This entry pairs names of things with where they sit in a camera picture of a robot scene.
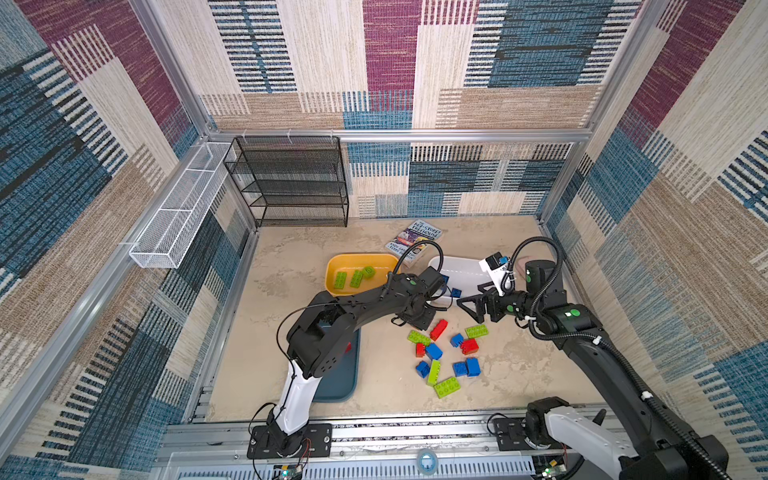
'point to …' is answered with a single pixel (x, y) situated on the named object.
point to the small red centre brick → (420, 350)
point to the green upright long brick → (434, 372)
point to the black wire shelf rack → (291, 181)
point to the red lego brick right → (469, 346)
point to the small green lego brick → (340, 280)
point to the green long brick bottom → (447, 387)
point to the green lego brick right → (477, 331)
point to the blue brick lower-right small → (460, 369)
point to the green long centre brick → (418, 338)
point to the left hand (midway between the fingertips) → (423, 321)
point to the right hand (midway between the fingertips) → (474, 298)
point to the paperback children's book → (416, 232)
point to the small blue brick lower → (422, 369)
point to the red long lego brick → (438, 329)
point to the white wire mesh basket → (165, 240)
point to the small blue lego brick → (457, 340)
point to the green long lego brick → (356, 278)
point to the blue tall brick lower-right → (473, 367)
